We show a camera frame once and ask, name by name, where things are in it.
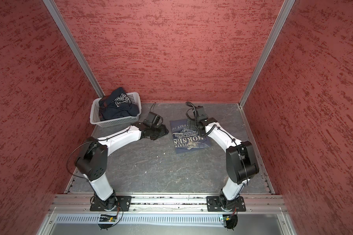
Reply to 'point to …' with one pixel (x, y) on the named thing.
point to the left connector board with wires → (106, 218)
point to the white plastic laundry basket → (135, 98)
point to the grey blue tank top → (186, 137)
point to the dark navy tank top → (116, 104)
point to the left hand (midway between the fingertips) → (166, 135)
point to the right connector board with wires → (230, 221)
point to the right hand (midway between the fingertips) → (194, 126)
